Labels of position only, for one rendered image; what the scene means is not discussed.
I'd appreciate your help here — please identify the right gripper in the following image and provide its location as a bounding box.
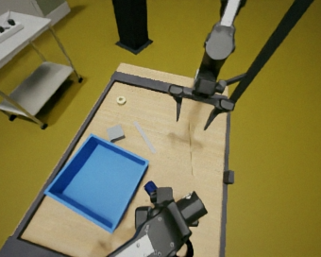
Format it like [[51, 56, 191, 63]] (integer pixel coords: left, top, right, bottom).
[[168, 71, 235, 130]]

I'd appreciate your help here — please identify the small cream tape roll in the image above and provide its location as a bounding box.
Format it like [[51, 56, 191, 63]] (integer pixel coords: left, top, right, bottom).
[[117, 96, 127, 106]]

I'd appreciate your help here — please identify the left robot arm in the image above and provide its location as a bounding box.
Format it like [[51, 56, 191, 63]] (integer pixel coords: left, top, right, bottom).
[[105, 187, 208, 257]]

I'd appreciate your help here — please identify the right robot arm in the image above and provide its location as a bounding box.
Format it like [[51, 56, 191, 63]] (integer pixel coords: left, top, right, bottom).
[[193, 0, 247, 96]]

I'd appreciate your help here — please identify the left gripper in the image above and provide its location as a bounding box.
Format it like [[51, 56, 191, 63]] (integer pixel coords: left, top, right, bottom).
[[135, 206, 199, 230]]

